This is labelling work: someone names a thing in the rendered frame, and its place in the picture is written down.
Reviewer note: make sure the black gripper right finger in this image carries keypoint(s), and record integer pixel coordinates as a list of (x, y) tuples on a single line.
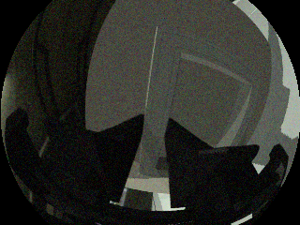
[(192, 163)]

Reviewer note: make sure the grey flat square panel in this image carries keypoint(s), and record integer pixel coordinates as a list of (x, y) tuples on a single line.
[(119, 73)]

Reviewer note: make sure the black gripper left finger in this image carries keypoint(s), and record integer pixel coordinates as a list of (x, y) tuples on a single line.
[(110, 152)]

